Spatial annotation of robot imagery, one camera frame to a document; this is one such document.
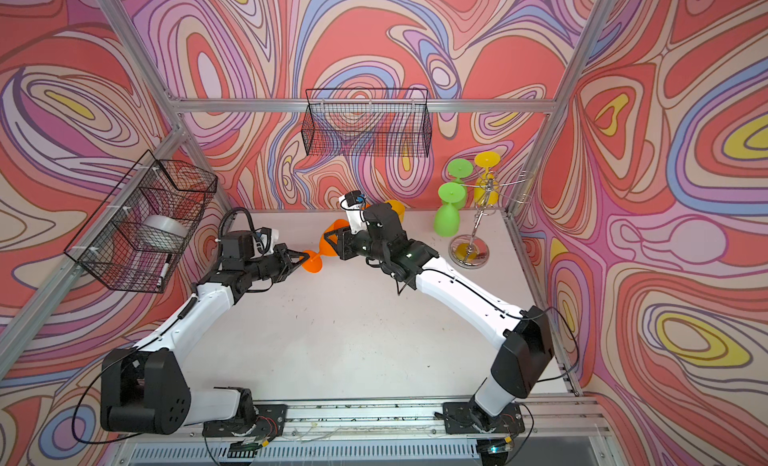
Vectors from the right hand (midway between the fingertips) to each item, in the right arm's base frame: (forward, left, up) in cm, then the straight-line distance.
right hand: (331, 242), depth 72 cm
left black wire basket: (-3, +50, +4) cm, 50 cm away
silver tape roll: (+2, +40, +3) cm, 40 cm away
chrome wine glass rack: (+17, -43, -28) cm, 54 cm away
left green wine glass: (+15, -32, -8) cm, 36 cm away
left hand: (+4, +8, -10) cm, 13 cm away
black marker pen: (-4, +41, -4) cm, 42 cm away
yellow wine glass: (+18, -43, -1) cm, 46 cm away
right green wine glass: (+25, -36, +2) cm, 44 cm away
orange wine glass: (+3, +7, -12) cm, 14 cm away
